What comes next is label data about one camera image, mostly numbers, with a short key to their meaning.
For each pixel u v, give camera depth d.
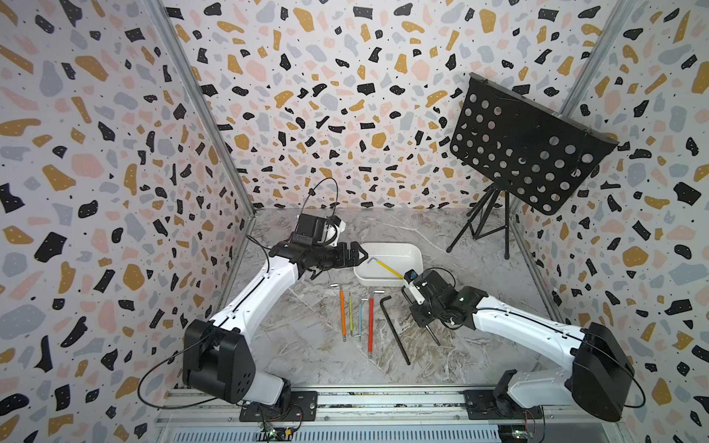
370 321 0.90
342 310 0.92
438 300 0.63
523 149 0.75
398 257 1.07
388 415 0.73
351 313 0.92
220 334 0.41
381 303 0.95
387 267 1.04
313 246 0.63
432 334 0.89
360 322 0.90
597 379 0.40
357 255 0.73
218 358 0.41
